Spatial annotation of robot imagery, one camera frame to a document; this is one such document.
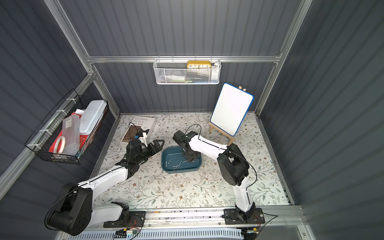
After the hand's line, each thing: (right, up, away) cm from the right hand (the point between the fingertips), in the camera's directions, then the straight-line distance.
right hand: (196, 153), depth 91 cm
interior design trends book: (-42, +17, +18) cm, 49 cm away
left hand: (-20, +7, -5) cm, 22 cm away
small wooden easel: (+22, +10, +6) cm, 25 cm away
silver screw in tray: (-12, -8, 0) cm, 14 cm away
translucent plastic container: (-58, +14, -22) cm, 64 cm away
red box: (-54, +11, -21) cm, 59 cm away
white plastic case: (-53, +22, -17) cm, 60 cm away
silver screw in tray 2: (-18, -6, +1) cm, 19 cm away
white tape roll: (-58, +12, -27) cm, 65 cm away
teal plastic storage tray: (-14, -5, +3) cm, 16 cm away
